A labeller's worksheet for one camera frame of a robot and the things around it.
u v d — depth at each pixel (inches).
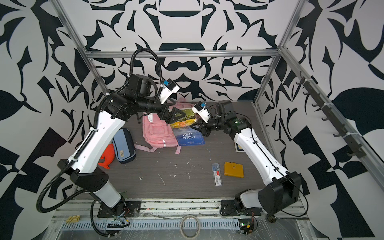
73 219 27.7
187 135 29.4
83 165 16.1
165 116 22.0
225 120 22.6
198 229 26.9
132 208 29.2
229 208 29.2
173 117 21.9
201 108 24.4
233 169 34.1
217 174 33.3
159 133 38.0
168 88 21.2
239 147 37.0
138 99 19.1
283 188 15.4
